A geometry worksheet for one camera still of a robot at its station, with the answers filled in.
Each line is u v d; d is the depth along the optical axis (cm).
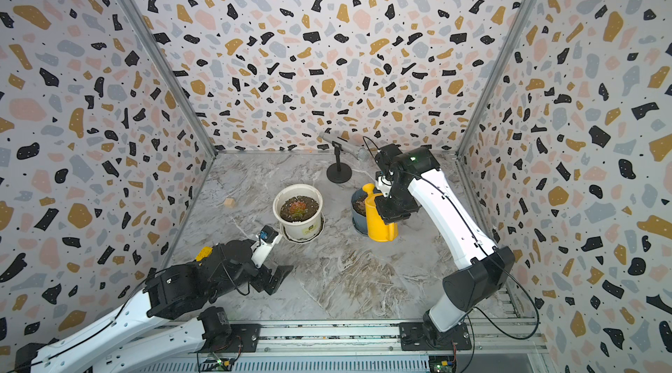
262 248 60
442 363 72
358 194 95
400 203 62
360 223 92
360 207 93
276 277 61
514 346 73
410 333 75
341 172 113
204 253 84
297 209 90
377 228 75
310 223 85
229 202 102
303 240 92
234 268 50
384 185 65
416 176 49
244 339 73
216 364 71
